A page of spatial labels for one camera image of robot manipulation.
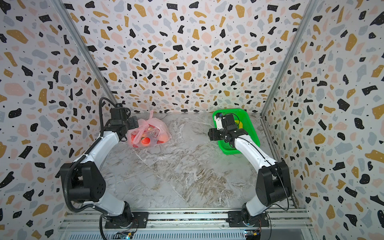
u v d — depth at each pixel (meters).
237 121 0.70
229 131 0.66
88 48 0.85
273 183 0.44
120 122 0.67
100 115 0.60
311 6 0.71
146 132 1.01
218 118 0.79
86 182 0.44
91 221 0.75
